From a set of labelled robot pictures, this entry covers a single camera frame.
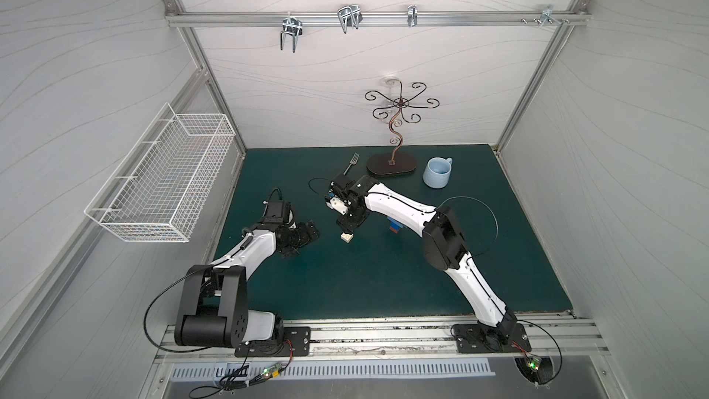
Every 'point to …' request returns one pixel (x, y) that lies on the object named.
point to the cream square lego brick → (346, 237)
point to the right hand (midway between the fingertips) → (348, 222)
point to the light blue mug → (437, 172)
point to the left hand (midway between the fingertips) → (310, 238)
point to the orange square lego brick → (393, 230)
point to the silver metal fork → (354, 161)
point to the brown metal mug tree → (396, 163)
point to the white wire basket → (160, 188)
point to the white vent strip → (264, 370)
